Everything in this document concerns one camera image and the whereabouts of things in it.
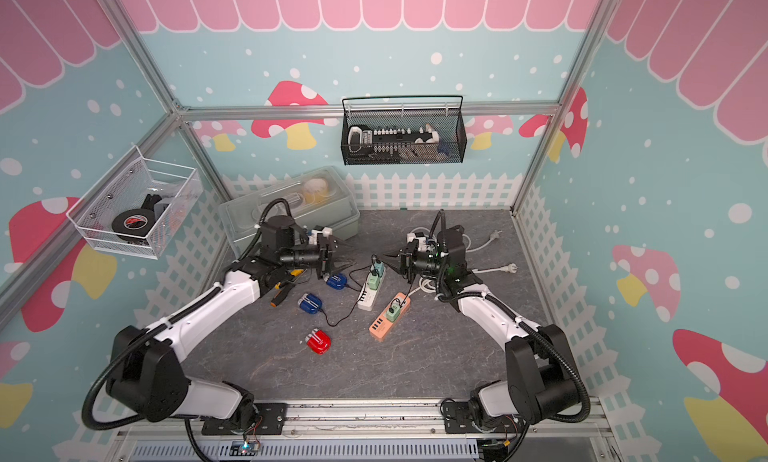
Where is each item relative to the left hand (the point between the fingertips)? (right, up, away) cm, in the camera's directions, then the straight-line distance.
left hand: (357, 257), depth 73 cm
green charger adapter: (+4, -4, +21) cm, 22 cm away
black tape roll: (-52, +8, -4) cm, 52 cm away
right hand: (+5, +1, +1) cm, 5 cm away
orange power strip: (+5, -21, +14) cm, 26 cm away
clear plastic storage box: (-15, +18, +23) cm, 33 cm away
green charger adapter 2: (+3, -9, +19) cm, 21 cm away
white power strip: (+1, -13, +21) cm, 25 cm away
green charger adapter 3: (+9, -18, +12) cm, 23 cm away
